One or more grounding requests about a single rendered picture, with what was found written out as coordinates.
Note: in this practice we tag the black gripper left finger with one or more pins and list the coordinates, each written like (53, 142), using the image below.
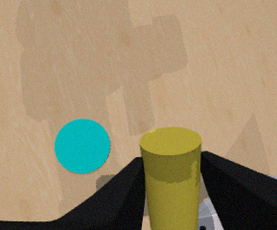
(118, 205)

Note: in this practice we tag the cyan circle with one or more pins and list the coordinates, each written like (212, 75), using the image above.
(82, 146)

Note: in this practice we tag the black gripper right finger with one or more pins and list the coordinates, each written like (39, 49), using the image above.
(244, 199)

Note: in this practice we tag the yellow cylinder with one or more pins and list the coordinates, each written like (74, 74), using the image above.
(172, 166)

